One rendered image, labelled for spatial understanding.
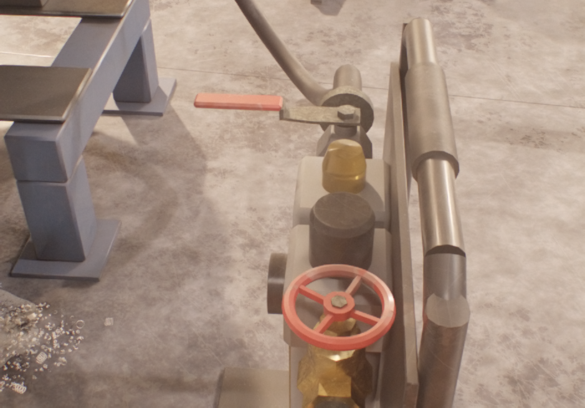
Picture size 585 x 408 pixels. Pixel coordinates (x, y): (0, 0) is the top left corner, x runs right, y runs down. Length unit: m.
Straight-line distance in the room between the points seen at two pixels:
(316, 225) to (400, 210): 0.07
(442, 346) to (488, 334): 0.75
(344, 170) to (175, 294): 0.63
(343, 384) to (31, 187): 0.77
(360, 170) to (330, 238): 0.11
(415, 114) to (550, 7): 1.61
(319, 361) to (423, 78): 0.22
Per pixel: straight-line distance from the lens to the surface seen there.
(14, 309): 1.26
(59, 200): 1.22
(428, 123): 0.55
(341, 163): 0.64
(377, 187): 0.66
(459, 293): 0.45
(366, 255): 0.57
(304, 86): 1.21
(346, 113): 0.73
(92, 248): 1.31
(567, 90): 1.79
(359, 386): 0.54
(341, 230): 0.55
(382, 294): 0.51
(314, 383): 0.54
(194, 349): 1.15
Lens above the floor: 0.87
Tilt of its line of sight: 38 degrees down
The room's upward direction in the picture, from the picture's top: straight up
